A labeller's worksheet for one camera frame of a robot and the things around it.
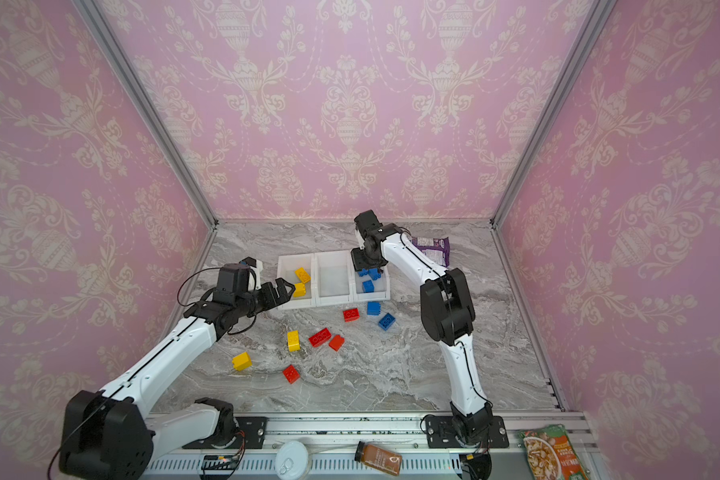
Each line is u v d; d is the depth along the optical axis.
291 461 0.66
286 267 1.03
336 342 0.90
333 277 1.05
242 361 0.85
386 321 0.92
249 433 0.75
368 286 0.99
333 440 0.74
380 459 0.67
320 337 0.90
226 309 0.61
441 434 0.73
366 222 0.78
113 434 0.40
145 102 0.86
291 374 0.82
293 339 0.89
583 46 0.73
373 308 0.97
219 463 0.73
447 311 0.56
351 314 0.93
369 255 0.83
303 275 1.03
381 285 1.02
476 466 0.71
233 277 0.64
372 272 1.02
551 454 0.71
